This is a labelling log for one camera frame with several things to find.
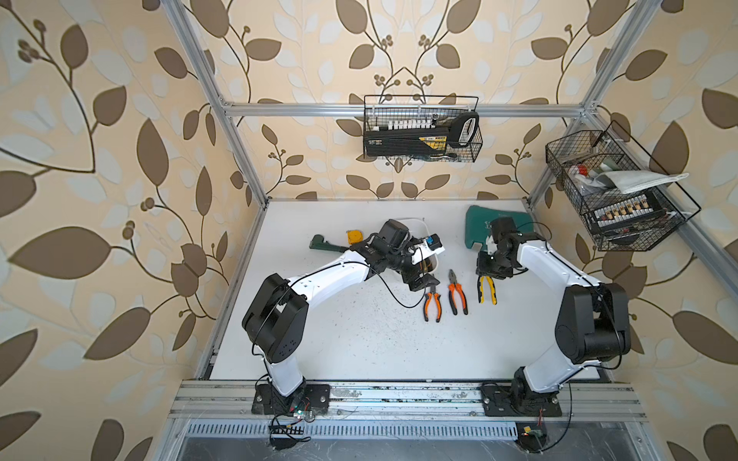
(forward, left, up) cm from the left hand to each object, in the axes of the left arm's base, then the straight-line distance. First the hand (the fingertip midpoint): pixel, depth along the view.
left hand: (434, 267), depth 80 cm
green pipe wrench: (+20, +39, -16) cm, 47 cm away
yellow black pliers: (-2, -16, -10) cm, 18 cm away
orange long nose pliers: (-2, 0, -17) cm, 17 cm away
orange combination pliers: (+2, -9, -17) cm, 19 cm away
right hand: (+5, -18, -10) cm, 21 cm away
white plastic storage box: (+26, +2, -13) cm, 29 cm away
